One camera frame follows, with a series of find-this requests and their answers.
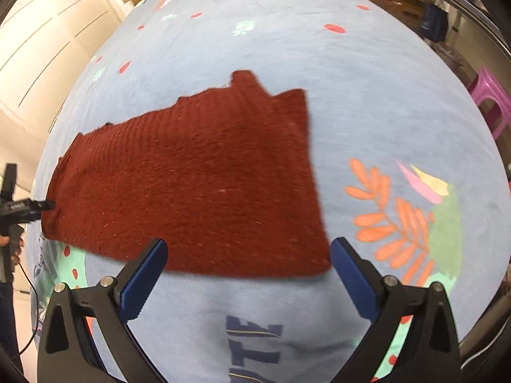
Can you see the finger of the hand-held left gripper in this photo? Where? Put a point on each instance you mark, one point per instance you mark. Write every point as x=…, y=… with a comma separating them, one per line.
x=46, y=206

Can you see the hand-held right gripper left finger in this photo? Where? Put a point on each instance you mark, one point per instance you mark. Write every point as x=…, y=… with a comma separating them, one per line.
x=145, y=275

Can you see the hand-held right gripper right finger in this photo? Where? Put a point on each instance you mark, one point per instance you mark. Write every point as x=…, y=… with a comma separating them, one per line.
x=353, y=275

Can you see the dark red knit sweater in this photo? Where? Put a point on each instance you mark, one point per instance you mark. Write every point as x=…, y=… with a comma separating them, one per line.
x=191, y=183

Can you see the person's left hand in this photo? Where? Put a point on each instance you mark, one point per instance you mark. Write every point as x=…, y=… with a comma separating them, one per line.
x=17, y=248

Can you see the white wardrobe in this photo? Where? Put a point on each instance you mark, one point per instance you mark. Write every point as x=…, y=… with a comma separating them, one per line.
x=52, y=40

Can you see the blue printed bedsheet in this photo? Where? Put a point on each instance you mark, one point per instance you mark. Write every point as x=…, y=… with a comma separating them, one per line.
x=379, y=99

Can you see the purple plastic stool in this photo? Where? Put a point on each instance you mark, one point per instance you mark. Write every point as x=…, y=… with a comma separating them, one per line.
x=493, y=87

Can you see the dark blue bag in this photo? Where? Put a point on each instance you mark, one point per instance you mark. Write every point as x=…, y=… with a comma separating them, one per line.
x=435, y=22

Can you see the wooden nightstand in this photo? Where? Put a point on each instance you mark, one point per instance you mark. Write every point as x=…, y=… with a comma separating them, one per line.
x=399, y=11

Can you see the long grey desk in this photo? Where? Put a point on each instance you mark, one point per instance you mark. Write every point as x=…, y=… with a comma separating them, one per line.
x=479, y=16

